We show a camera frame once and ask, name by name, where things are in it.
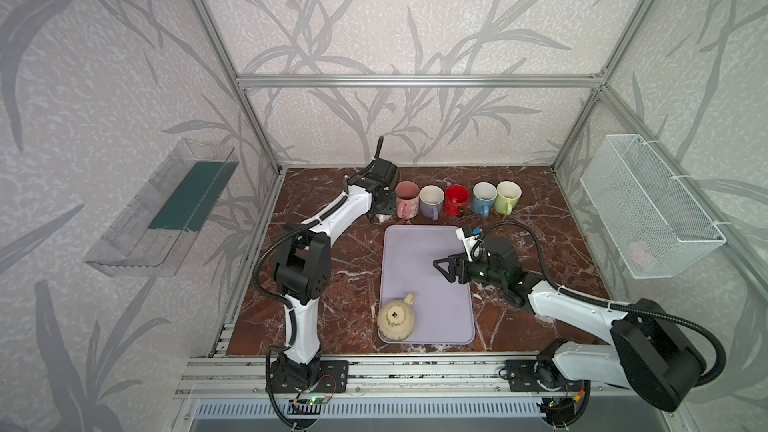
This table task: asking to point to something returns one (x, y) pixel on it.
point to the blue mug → (483, 196)
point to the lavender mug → (431, 198)
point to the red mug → (456, 197)
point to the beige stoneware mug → (395, 318)
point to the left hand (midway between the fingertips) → (388, 196)
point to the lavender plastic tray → (443, 310)
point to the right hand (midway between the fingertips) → (442, 252)
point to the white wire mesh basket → (651, 224)
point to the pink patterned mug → (407, 199)
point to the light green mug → (508, 195)
